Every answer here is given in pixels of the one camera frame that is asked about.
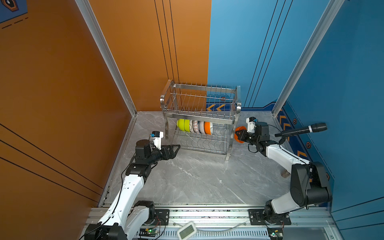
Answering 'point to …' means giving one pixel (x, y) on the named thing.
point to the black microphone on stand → (320, 127)
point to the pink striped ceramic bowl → (201, 127)
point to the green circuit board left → (148, 232)
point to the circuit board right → (275, 233)
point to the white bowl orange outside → (208, 127)
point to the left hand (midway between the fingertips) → (174, 144)
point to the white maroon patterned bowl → (191, 126)
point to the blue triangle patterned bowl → (195, 126)
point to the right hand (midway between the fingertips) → (236, 131)
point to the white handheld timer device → (187, 231)
